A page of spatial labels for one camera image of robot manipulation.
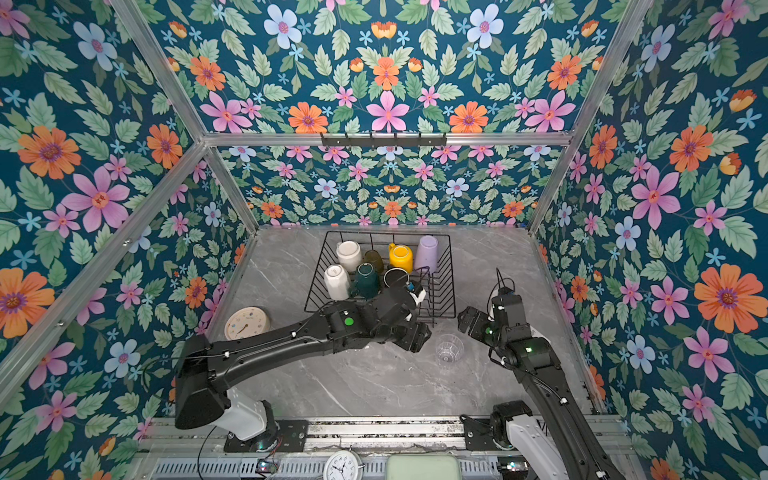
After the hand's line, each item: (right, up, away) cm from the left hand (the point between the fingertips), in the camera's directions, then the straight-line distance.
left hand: (428, 328), depth 70 cm
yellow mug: (-7, +17, +26) cm, 32 cm away
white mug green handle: (-18, +8, +23) cm, 31 cm away
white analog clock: (-19, -31, -2) cm, 36 cm away
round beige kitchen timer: (-56, -3, +22) cm, 60 cm away
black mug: (-8, +10, +21) cm, 25 cm away
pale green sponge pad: (-1, -34, +1) cm, 34 cm away
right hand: (+12, 0, +9) cm, 15 cm away
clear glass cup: (+7, -9, +12) cm, 17 cm away
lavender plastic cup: (+2, +18, +26) cm, 32 cm away
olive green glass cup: (-17, +17, +30) cm, 38 cm away
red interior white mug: (-24, +17, +29) cm, 41 cm away
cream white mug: (-26, +9, +20) cm, 35 cm away
